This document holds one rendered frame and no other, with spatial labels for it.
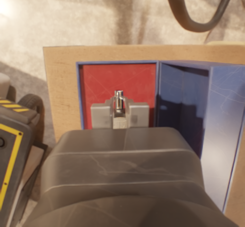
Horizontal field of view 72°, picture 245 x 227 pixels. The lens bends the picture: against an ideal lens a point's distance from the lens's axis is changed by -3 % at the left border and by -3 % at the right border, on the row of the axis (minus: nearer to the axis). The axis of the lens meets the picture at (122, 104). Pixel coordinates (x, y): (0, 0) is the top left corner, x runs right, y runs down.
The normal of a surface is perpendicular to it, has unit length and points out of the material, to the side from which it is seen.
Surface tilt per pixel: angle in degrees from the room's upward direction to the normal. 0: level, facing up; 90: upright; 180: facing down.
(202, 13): 0
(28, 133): 0
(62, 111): 0
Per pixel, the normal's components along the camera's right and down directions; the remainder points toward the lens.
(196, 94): -0.99, 0.05
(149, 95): 0.04, 0.29
